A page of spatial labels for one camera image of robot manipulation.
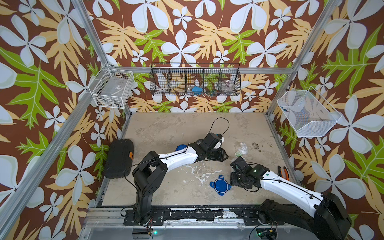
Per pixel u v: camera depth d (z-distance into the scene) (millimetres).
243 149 973
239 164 655
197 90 937
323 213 396
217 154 747
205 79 963
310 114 813
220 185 862
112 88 861
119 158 890
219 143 687
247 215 750
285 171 884
